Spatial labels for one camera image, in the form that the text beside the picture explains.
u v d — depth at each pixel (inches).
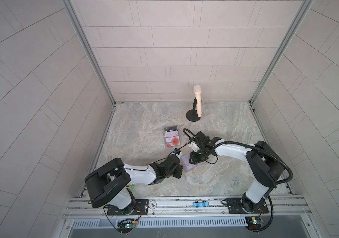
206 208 28.2
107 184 16.6
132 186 30.1
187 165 33.3
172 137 36.2
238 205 27.9
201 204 27.7
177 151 30.3
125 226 25.4
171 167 26.0
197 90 34.6
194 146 32.3
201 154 29.7
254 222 26.7
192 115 42.1
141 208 27.6
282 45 33.5
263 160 18.2
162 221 26.8
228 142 23.2
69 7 27.9
